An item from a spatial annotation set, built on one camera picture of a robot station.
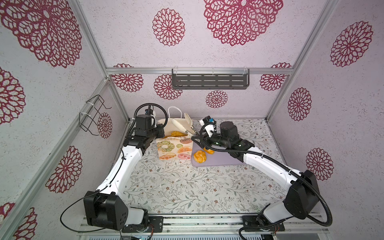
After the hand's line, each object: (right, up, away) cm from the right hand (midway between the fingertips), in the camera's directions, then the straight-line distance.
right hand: (195, 133), depth 74 cm
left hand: (-18, +2, +7) cm, 20 cm away
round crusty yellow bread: (-10, -1, +11) cm, 15 cm away
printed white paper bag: (-10, -7, +11) cm, 16 cm away
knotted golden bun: (+4, -15, +20) cm, 26 cm away
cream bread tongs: (-1, +1, 0) cm, 1 cm away
